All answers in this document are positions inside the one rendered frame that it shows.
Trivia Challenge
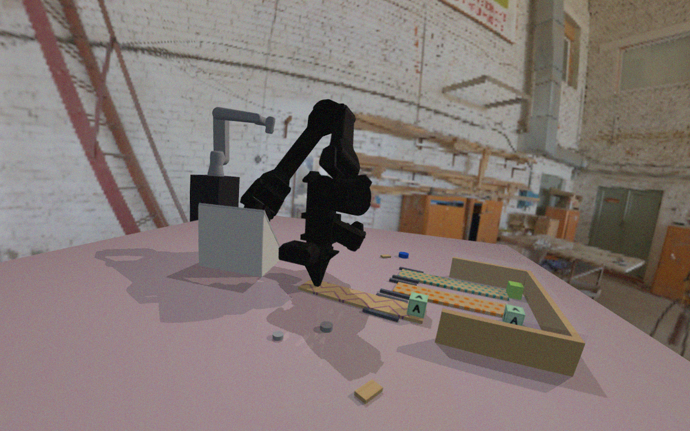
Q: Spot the tan strip with orange dots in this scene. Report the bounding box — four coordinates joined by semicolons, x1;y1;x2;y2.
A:
393;282;446;305

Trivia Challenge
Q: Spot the green letter block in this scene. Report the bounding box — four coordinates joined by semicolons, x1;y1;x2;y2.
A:
406;292;429;318

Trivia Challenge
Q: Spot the tan strip with teal dots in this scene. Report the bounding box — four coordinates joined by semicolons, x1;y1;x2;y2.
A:
398;269;449;289

